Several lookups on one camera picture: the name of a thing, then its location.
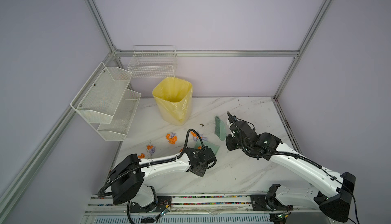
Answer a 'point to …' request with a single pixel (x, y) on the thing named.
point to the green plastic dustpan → (214, 147)
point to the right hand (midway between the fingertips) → (225, 138)
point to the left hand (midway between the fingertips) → (197, 169)
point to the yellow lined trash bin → (174, 98)
